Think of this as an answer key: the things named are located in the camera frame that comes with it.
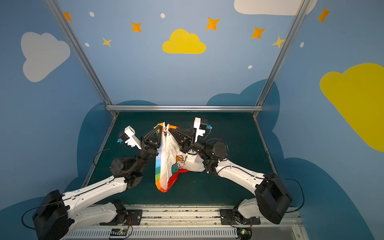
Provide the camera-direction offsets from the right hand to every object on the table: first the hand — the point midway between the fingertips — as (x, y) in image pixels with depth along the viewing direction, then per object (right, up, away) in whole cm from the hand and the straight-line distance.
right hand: (172, 129), depth 55 cm
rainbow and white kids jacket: (-2, -12, +6) cm, 14 cm away
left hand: (-5, +1, 0) cm, 5 cm away
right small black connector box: (+34, -53, +18) cm, 65 cm away
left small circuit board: (-29, -52, +18) cm, 62 cm away
